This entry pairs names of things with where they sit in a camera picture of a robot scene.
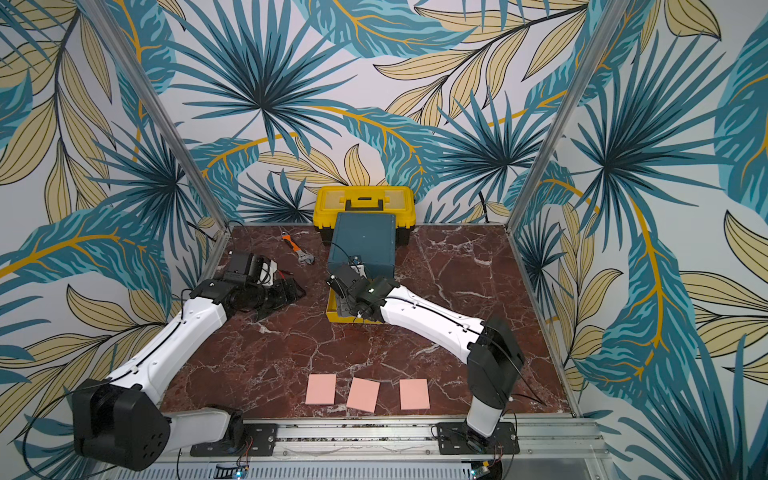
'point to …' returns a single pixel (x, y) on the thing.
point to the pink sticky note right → (414, 394)
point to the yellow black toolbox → (330, 201)
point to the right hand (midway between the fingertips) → (354, 298)
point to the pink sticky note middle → (363, 394)
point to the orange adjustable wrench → (302, 257)
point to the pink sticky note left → (321, 389)
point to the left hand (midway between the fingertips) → (295, 301)
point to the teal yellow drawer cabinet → (369, 238)
